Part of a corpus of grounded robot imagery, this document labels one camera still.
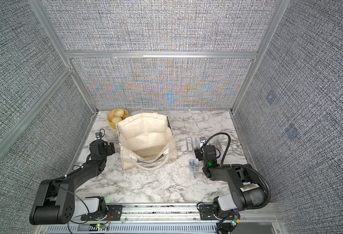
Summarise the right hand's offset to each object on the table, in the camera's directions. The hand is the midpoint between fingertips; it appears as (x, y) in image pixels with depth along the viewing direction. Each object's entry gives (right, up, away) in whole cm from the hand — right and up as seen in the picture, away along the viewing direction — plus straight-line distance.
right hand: (205, 142), depth 93 cm
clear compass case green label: (+11, -2, +6) cm, 12 cm away
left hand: (-62, 0, -2) cm, 62 cm away
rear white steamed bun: (-61, +20, +19) cm, 67 cm away
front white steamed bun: (-61, +15, +13) cm, 65 cm away
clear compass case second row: (-4, -15, -6) cm, 16 cm away
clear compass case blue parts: (-8, -13, -3) cm, 15 cm away
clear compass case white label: (-4, +3, -13) cm, 13 cm away
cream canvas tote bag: (-37, 0, +2) cm, 37 cm away
